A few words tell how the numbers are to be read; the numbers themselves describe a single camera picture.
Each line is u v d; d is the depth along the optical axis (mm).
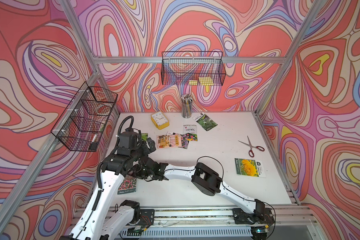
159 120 1113
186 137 1044
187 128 1106
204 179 638
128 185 833
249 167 907
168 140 1017
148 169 734
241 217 728
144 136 1050
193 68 959
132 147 555
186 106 1074
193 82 828
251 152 970
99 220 388
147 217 729
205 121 1145
